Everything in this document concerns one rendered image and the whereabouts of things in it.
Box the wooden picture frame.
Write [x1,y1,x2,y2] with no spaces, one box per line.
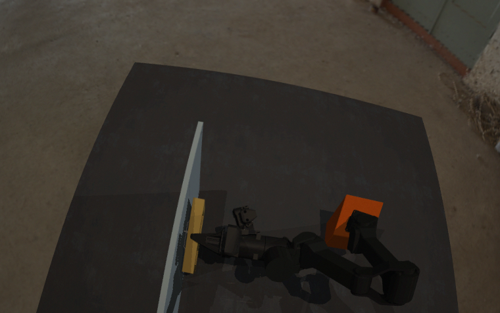
[182,197,205,274]

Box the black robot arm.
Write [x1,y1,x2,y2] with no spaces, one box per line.
[233,206,420,306]

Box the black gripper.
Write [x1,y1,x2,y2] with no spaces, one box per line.
[190,224,265,260]

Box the dark grey wall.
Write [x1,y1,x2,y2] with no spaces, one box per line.
[157,121,203,313]

